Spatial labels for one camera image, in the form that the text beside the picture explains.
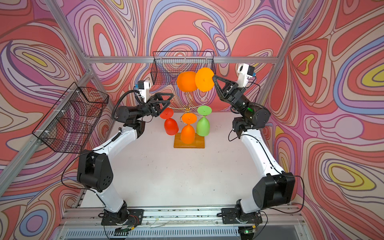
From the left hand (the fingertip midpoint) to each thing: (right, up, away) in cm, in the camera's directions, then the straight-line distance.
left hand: (172, 104), depth 62 cm
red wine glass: (-4, -9, +22) cm, 24 cm away
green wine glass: (+14, -9, +18) cm, 24 cm away
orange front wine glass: (+6, -13, +16) cm, 22 cm away
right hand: (+14, +5, -14) cm, 20 cm away
